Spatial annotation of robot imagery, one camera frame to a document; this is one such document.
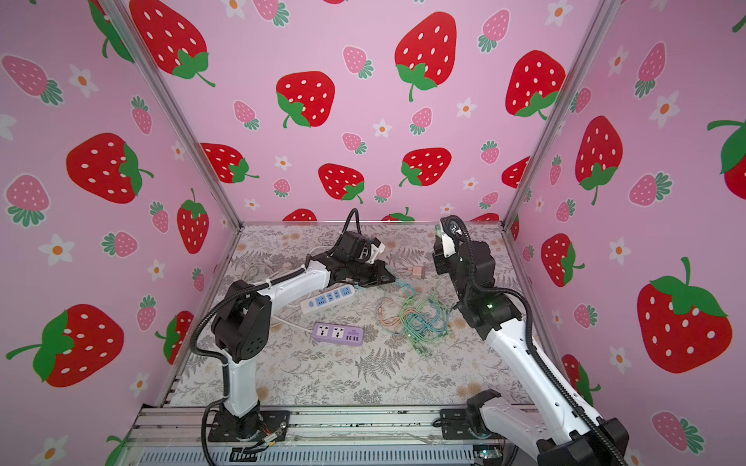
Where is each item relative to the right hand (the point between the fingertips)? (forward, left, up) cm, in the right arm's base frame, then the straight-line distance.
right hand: (444, 234), depth 70 cm
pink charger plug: (+12, +4, -33) cm, 36 cm away
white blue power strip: (-2, +35, -32) cm, 47 cm away
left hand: (0, +11, -21) cm, 24 cm away
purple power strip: (-14, +29, -32) cm, 45 cm away
